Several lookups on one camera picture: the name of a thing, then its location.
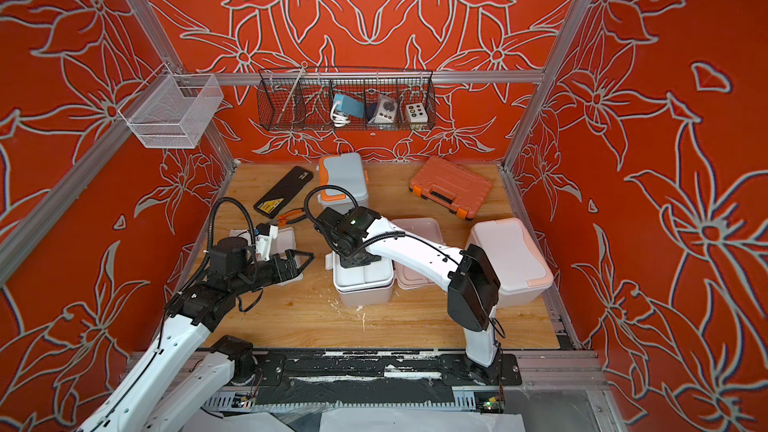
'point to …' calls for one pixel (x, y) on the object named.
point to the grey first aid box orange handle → (343, 182)
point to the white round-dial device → (385, 111)
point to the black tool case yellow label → (292, 181)
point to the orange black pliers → (290, 216)
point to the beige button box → (417, 113)
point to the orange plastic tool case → (452, 187)
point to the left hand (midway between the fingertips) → (305, 258)
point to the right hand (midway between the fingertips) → (350, 261)
